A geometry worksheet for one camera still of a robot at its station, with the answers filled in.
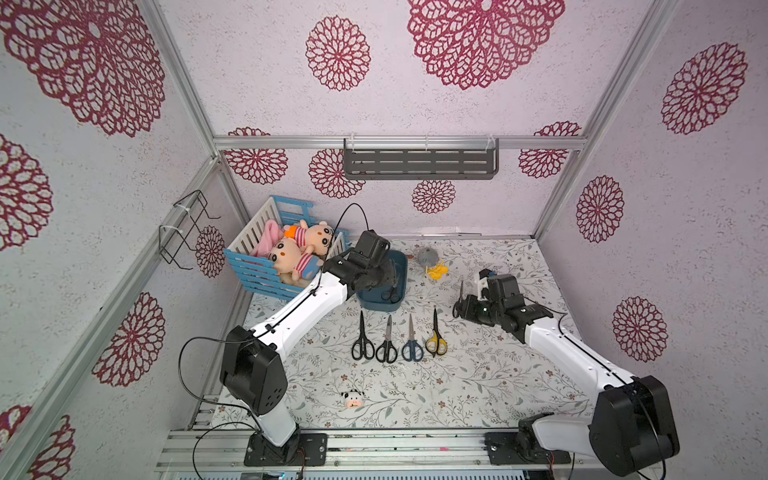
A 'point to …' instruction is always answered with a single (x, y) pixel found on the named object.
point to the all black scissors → (362, 347)
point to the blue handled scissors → (412, 349)
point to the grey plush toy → (427, 257)
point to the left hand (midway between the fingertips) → (387, 273)
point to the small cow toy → (354, 398)
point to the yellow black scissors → (436, 344)
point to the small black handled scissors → (394, 297)
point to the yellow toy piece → (437, 272)
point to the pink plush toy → (272, 237)
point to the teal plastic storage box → (396, 276)
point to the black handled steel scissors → (387, 351)
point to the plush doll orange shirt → (315, 239)
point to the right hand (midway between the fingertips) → (462, 308)
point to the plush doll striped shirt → (286, 255)
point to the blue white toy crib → (258, 272)
